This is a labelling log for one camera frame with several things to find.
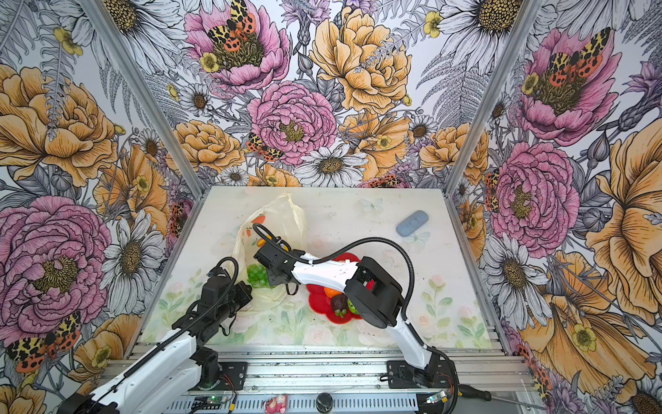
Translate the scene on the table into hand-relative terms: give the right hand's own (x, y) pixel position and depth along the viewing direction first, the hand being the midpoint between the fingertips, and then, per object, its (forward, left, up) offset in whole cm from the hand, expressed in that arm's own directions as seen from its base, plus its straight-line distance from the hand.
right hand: (281, 280), depth 90 cm
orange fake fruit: (-5, -17, 0) cm, 18 cm away
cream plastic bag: (+19, -1, +10) cm, 21 cm away
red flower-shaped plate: (-8, -14, -3) cm, 16 cm away
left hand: (-5, +9, -1) cm, 10 cm away
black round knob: (-35, -15, +6) cm, 39 cm away
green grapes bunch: (+2, +8, +1) cm, 9 cm away
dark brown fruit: (-10, -20, +1) cm, 22 cm away
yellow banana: (+18, +10, -3) cm, 21 cm away
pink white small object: (-35, -3, -1) cm, 35 cm away
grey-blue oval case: (+24, -49, -2) cm, 55 cm away
